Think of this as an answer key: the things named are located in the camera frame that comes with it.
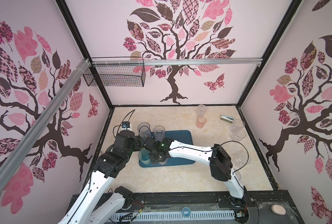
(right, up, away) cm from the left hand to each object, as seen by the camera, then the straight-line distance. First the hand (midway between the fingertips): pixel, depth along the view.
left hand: (134, 139), depth 71 cm
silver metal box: (+65, +11, +38) cm, 76 cm away
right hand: (+9, -13, +11) cm, 19 cm away
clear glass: (+11, +1, +28) cm, 30 cm away
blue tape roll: (+27, -37, -1) cm, 46 cm away
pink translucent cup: (+42, +9, +32) cm, 54 cm away
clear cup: (+15, -17, +12) cm, 25 cm away
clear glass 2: (+65, -15, +17) cm, 68 cm away
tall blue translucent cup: (+5, +6, -1) cm, 8 cm away
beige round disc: (+75, -36, -1) cm, 83 cm away
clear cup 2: (+45, +18, +39) cm, 62 cm away
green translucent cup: (+2, -13, +13) cm, 19 cm away
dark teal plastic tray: (+30, -2, +29) cm, 42 cm away
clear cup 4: (+69, 0, +27) cm, 74 cm away
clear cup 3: (+72, +7, +35) cm, 81 cm away
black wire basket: (-18, +43, +24) cm, 53 cm away
